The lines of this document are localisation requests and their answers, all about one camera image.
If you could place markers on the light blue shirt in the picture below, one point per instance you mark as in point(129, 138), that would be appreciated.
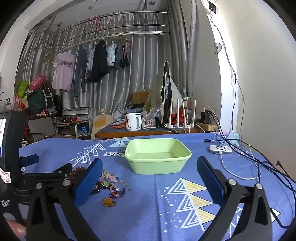
point(111, 54)

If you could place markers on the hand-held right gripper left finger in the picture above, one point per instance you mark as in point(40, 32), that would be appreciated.
point(89, 180)

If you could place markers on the translucent blue bag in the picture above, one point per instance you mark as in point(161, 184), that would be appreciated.
point(233, 138)

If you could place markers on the black wall socket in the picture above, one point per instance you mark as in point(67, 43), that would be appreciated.
point(213, 7)

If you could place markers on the blue patterned tablecloth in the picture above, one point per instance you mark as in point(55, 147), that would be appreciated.
point(150, 208)

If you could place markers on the silver insulated pipe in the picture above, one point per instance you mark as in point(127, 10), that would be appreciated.
point(192, 46)

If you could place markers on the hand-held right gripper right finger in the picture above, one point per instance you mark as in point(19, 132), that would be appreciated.
point(209, 178)

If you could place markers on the white enamel mug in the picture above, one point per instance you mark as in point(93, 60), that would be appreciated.
point(131, 122)

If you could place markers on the light green plastic basket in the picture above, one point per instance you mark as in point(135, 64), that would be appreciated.
point(159, 166)

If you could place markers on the white lace cover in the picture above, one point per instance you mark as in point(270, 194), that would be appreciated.
point(157, 92)

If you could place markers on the bright green bag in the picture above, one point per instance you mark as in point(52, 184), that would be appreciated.
point(22, 89)

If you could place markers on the small white square device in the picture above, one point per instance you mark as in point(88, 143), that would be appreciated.
point(220, 148)

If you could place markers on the grey box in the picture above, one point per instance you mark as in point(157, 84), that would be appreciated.
point(41, 126)

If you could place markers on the pink bag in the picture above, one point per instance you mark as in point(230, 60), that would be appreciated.
point(38, 82)

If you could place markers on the wooden desk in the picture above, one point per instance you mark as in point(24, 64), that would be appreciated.
point(138, 134)

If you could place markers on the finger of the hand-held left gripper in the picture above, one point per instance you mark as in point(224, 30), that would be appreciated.
point(53, 173)
point(30, 160)

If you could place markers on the beige power strip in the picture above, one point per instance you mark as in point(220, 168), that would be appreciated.
point(208, 127)

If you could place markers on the clear snack packet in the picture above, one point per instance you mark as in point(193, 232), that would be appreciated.
point(148, 122)

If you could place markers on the round white wall sticker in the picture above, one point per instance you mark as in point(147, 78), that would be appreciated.
point(217, 48)

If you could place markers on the grey curtain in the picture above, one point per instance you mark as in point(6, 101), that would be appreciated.
point(134, 69)

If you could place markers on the cardboard box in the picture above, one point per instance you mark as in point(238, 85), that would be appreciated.
point(140, 97)

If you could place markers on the dark blue shorts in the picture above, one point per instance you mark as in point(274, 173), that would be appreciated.
point(122, 58)

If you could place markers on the cream cushion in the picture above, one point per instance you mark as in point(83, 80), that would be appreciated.
point(100, 124)

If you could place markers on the pink t-shirt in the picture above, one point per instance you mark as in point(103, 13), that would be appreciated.
point(62, 74)

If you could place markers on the black power adapter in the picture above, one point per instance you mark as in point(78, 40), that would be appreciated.
point(205, 117)

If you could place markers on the red decorations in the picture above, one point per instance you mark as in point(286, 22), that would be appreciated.
point(181, 114)

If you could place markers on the amber pendant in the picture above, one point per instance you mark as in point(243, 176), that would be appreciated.
point(108, 202)

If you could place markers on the black monitor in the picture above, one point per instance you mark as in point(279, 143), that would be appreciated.
point(166, 92)

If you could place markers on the white router with antennas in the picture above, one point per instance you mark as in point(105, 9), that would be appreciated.
point(180, 125)

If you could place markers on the dark green duffel bag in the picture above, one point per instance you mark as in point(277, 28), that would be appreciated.
point(39, 100)

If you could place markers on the black shirt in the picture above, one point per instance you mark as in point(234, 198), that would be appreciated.
point(99, 62)

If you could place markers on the grey trousers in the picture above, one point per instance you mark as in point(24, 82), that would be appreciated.
point(79, 69)

